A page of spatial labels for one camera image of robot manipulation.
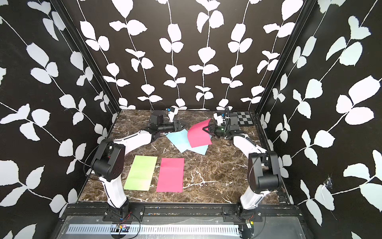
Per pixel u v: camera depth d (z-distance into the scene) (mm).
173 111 838
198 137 910
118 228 708
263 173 468
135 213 735
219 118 838
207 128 859
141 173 887
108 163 499
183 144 1009
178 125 800
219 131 783
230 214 731
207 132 852
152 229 702
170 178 863
